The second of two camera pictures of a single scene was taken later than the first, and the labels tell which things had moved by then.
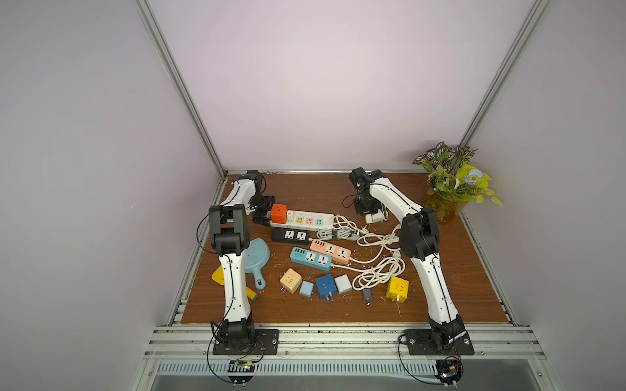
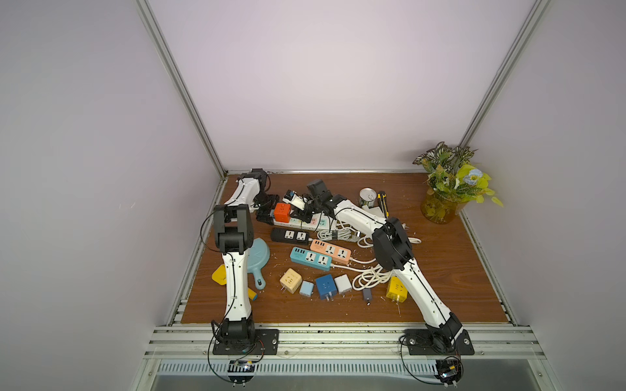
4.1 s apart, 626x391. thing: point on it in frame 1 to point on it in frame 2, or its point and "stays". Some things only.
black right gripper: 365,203 to 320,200
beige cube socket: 290,281 stays
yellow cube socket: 398,289 stays
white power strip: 305,220 stays
